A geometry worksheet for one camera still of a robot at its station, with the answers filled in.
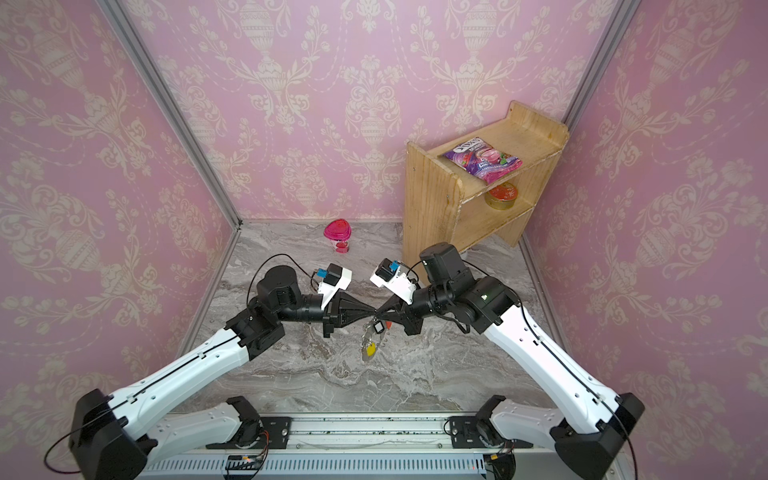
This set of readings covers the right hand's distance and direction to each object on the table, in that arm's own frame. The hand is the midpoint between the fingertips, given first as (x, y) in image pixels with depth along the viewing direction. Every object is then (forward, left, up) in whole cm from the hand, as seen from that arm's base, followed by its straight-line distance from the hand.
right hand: (381, 312), depth 64 cm
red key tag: (+1, -1, -9) cm, 9 cm away
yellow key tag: (-5, +3, -7) cm, 9 cm away
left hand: (-2, +2, +1) cm, 3 cm away
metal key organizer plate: (-2, +2, -6) cm, 7 cm away
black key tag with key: (-2, +1, -3) cm, 4 cm away
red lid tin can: (+41, -39, -5) cm, 57 cm away
